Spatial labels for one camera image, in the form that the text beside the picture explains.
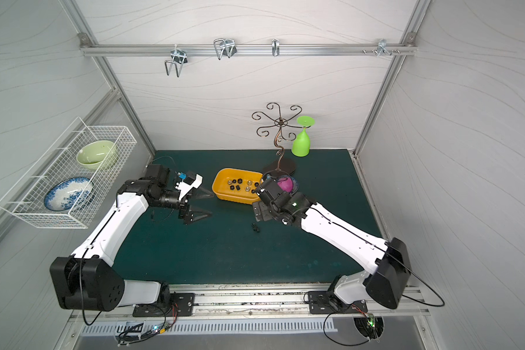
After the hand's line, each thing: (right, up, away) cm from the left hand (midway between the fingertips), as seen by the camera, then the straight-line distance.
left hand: (210, 204), depth 72 cm
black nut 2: (+2, +3, +33) cm, 33 cm away
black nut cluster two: (+15, -14, +19) cm, 27 cm away
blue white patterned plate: (-41, +4, -9) cm, 42 cm away
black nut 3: (+12, +1, +32) cm, 35 cm away
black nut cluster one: (+13, -13, +21) cm, 28 cm away
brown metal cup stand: (+25, +13, +38) cm, 48 cm away
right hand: (+20, 0, +6) cm, 21 cm away
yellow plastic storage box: (-2, +1, +32) cm, 32 cm away
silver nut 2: (+9, +2, +33) cm, 34 cm away
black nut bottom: (+2, +6, +36) cm, 36 cm away
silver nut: (+10, +5, +36) cm, 37 cm away
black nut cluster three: (+5, +3, +33) cm, 33 cm away
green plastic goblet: (+34, +24, +20) cm, 46 cm away
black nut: (+5, +6, +36) cm, 37 cm away
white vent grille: (-7, -40, -2) cm, 41 cm away
